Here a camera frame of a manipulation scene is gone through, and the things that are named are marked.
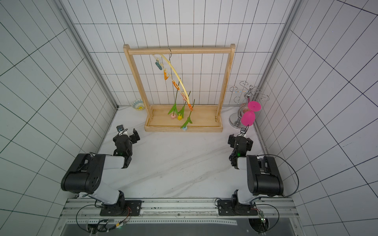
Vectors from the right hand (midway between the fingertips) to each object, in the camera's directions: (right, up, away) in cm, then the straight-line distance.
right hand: (236, 134), depth 94 cm
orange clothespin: (-30, +17, -12) cm, 36 cm away
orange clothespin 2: (-45, +36, -4) cm, 58 cm away
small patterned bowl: (-73, +22, +24) cm, 80 cm away
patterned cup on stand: (+15, +18, +23) cm, 33 cm away
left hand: (-71, +1, 0) cm, 71 cm away
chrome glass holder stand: (+5, +8, +17) cm, 19 cm away
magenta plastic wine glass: (+10, +11, +4) cm, 15 cm away
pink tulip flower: (-41, +17, +3) cm, 45 cm away
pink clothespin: (-34, +23, -12) cm, 43 cm away
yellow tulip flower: (-36, +13, +4) cm, 39 cm away
